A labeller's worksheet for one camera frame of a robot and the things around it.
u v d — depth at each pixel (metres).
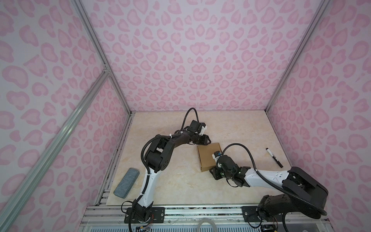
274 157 0.93
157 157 0.58
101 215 0.75
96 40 0.80
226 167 0.69
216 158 0.79
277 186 0.46
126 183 0.82
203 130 0.94
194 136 0.88
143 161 0.54
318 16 0.72
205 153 0.90
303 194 0.42
